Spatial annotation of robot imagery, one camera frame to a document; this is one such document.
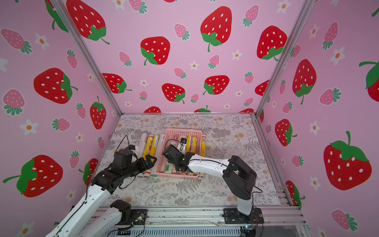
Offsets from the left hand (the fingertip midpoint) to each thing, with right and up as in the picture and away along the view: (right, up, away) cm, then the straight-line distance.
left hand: (152, 160), depth 78 cm
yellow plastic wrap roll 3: (+28, +2, +20) cm, 35 cm away
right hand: (+13, +4, +10) cm, 17 cm away
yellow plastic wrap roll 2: (-4, +1, +18) cm, 18 cm away
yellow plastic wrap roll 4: (+22, +6, +20) cm, 31 cm away
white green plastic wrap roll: (+7, -6, +9) cm, 13 cm away
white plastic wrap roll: (0, +7, +20) cm, 22 cm away
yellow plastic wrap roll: (-8, +2, +18) cm, 20 cm away
